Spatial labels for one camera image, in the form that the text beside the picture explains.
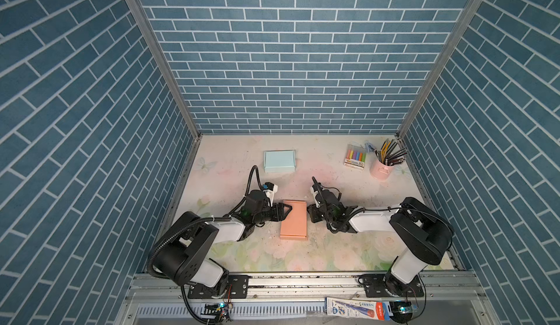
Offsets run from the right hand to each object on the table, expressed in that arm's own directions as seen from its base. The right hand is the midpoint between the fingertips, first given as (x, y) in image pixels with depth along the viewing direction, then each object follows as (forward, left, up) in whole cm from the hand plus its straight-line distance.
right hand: (306, 207), depth 92 cm
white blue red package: (-34, -18, 0) cm, 39 cm away
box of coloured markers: (+31, -24, -1) cm, 39 cm away
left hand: (-3, +7, +4) cm, 9 cm away
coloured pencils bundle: (+24, -36, +8) cm, 44 cm away
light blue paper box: (+22, +14, +3) cm, 26 cm away
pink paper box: (-10, +4, +2) cm, 11 cm away
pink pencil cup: (+17, -32, +6) cm, 37 cm away
